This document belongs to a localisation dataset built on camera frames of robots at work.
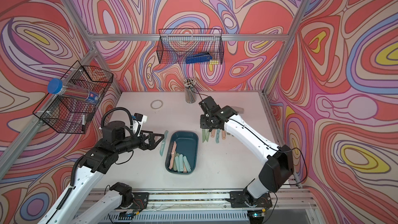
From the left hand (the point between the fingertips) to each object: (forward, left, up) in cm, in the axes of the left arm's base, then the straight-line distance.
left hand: (159, 135), depth 69 cm
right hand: (+9, -22, -7) cm, 25 cm away
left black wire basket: (+23, +41, +8) cm, 47 cm away
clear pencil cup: (+42, -11, -6) cm, 44 cm away
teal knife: (+12, -29, -25) cm, 40 cm away
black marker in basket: (+6, +37, +1) cm, 38 cm away
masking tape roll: (+39, +14, -23) cm, 48 cm away
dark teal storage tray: (+7, -11, -23) cm, 26 cm away
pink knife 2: (+14, -33, -24) cm, 43 cm away
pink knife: (+15, -27, -23) cm, 38 cm away
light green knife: (+14, -21, -24) cm, 35 cm away
